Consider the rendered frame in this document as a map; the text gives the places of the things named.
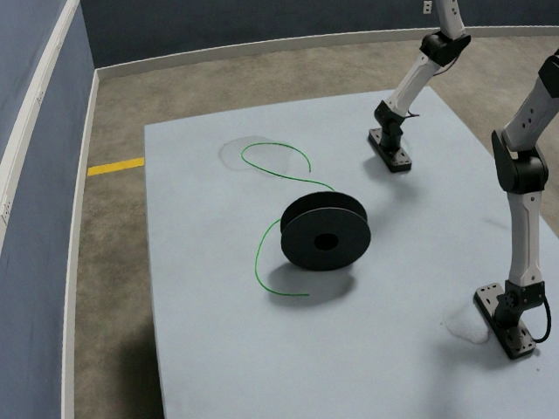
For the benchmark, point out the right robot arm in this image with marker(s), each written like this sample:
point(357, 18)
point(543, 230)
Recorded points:
point(435, 52)

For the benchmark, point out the black cable reel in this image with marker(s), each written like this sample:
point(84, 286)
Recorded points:
point(324, 231)

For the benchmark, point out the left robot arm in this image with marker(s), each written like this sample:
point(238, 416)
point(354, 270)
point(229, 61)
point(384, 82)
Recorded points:
point(523, 179)

